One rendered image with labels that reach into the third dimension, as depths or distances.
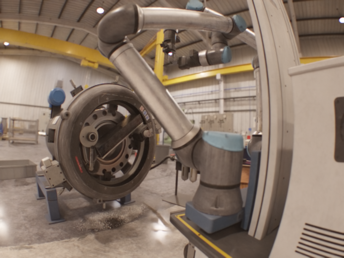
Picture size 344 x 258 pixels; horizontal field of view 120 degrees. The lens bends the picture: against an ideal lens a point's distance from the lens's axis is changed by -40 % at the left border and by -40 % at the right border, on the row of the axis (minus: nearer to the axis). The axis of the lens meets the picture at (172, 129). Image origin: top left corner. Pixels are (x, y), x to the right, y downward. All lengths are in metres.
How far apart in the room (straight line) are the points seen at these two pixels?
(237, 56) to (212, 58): 12.38
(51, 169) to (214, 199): 0.74
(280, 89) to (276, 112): 0.09
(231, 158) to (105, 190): 0.74
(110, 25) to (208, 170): 0.57
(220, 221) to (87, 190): 0.69
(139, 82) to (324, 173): 0.62
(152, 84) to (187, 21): 0.28
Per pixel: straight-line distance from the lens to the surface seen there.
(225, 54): 0.86
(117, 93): 1.01
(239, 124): 11.78
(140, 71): 0.62
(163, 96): 0.62
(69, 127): 0.86
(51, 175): 0.90
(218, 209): 0.55
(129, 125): 1.04
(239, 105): 12.00
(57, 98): 1.60
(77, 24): 13.29
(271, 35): 0.67
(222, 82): 12.52
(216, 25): 0.75
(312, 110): 0.39
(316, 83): 0.40
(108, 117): 1.11
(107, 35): 0.61
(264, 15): 0.72
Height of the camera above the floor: 0.67
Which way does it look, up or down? 2 degrees up
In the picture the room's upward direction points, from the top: 3 degrees clockwise
